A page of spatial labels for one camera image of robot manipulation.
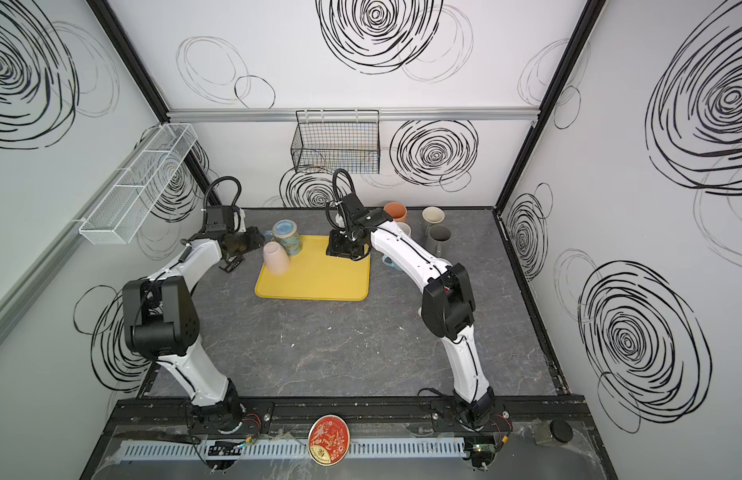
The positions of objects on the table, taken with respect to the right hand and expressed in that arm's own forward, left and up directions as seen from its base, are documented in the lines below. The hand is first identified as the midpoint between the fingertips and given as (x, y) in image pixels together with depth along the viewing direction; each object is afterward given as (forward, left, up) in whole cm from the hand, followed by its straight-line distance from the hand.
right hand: (326, 251), depth 86 cm
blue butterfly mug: (+12, +16, -6) cm, 21 cm away
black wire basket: (+58, +3, 0) cm, 58 cm away
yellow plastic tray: (+3, +7, -16) cm, 18 cm away
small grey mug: (+24, -35, -8) cm, 43 cm away
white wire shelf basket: (-2, +48, +17) cm, 52 cm away
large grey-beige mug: (+14, -36, -8) cm, 39 cm away
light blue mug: (+6, -19, -13) cm, 24 cm away
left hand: (+9, +23, -4) cm, 25 cm away
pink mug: (+5, +19, -11) cm, 22 cm away
